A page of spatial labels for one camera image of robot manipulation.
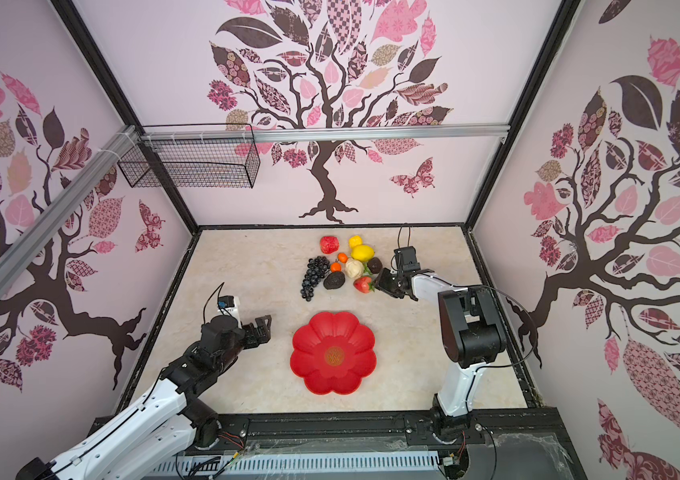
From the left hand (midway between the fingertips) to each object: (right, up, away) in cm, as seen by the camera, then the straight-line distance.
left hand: (258, 326), depth 82 cm
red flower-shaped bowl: (+21, -9, +5) cm, 24 cm away
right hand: (+35, +12, +16) cm, 40 cm away
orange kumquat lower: (+21, +16, +22) cm, 34 cm away
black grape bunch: (+14, +15, +21) cm, 29 cm away
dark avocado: (+21, +11, +17) cm, 29 cm away
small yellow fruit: (+28, +25, +28) cm, 47 cm away
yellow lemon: (+31, +21, +25) cm, 45 cm away
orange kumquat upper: (+23, +19, +25) cm, 39 cm away
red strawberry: (+31, +10, +17) cm, 37 cm away
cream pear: (+28, +15, +19) cm, 37 cm away
